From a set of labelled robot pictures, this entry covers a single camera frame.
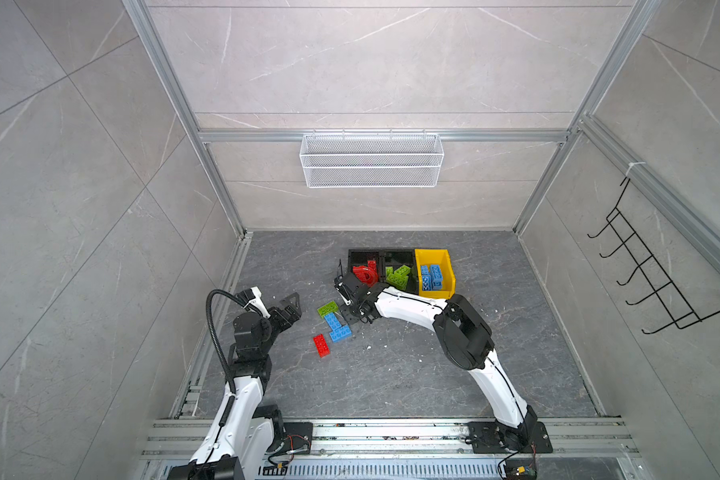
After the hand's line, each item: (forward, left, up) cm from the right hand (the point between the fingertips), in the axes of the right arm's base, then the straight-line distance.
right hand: (350, 308), depth 98 cm
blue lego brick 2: (+9, -26, +3) cm, 28 cm away
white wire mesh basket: (+40, -8, +30) cm, 51 cm away
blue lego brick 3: (-6, +5, +2) cm, 8 cm away
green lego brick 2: (-1, +7, +2) cm, 7 cm away
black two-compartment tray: (+21, -13, +1) cm, 24 cm away
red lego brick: (+16, -8, +2) cm, 18 cm away
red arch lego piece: (+10, -6, +5) cm, 12 cm away
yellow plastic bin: (+17, -33, +5) cm, 37 cm away
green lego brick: (+10, -17, +3) cm, 20 cm away
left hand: (-4, +17, +16) cm, 24 cm away
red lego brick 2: (-13, +8, +2) cm, 16 cm away
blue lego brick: (+11, -30, +4) cm, 32 cm away
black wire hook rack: (-16, -71, +32) cm, 80 cm away
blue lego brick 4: (-10, +3, +2) cm, 10 cm away
